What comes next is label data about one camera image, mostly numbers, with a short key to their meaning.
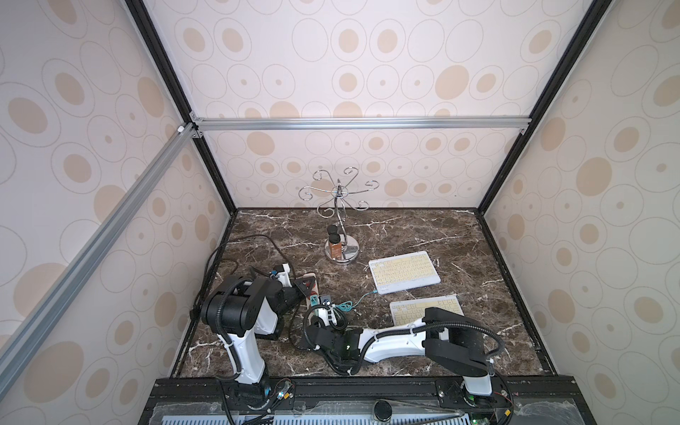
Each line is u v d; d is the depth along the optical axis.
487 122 0.92
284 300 0.81
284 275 0.86
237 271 0.95
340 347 0.63
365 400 0.73
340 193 0.82
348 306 0.90
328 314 0.71
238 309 0.49
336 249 0.97
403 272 0.99
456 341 0.50
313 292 0.91
